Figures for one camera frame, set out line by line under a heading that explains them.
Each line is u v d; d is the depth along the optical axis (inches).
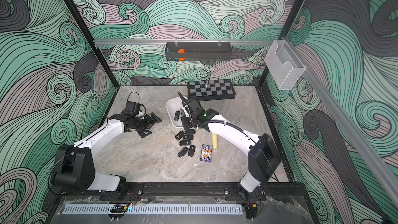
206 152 33.6
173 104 41.0
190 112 24.1
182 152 33.6
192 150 34.0
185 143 35.3
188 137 36.1
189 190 29.8
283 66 30.4
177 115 39.6
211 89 44.8
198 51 34.7
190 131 37.0
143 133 31.4
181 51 33.9
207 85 45.2
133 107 27.5
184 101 24.2
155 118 31.8
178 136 36.4
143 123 30.4
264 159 16.1
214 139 35.2
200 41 37.1
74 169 16.5
